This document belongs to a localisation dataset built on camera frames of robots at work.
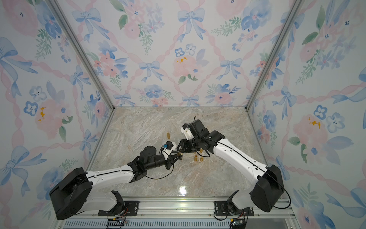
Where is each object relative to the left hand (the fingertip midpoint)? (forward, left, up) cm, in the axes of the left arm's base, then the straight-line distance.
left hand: (181, 154), depth 78 cm
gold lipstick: (+21, +10, -13) cm, 26 cm away
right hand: (+2, +1, +3) cm, 4 cm away
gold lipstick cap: (+3, -12, -14) cm, 19 cm away
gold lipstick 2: (-1, +1, +2) cm, 2 cm away
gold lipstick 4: (-4, -9, +12) cm, 16 cm away
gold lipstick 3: (+3, -9, -12) cm, 15 cm away
